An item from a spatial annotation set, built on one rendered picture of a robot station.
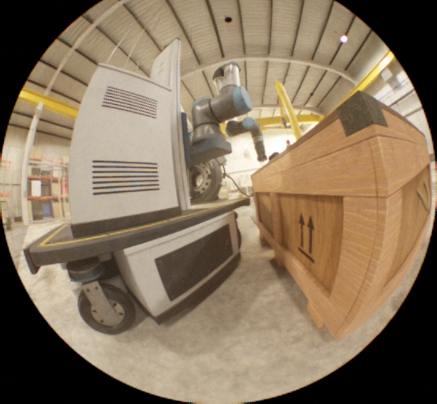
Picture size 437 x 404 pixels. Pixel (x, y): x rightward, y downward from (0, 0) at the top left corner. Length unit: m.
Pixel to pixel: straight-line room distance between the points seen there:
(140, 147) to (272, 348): 0.63
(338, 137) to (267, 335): 0.45
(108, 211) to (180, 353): 0.40
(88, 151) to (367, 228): 0.54
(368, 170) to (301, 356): 0.38
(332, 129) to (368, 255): 0.19
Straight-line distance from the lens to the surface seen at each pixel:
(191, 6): 8.25
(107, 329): 0.51
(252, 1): 8.65
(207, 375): 0.40
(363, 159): 0.21
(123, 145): 0.41
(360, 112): 0.21
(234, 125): 0.99
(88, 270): 0.37
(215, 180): 1.56
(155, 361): 0.44
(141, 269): 0.33
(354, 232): 0.24
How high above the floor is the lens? 0.38
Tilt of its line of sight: 3 degrees up
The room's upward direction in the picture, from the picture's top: 9 degrees counter-clockwise
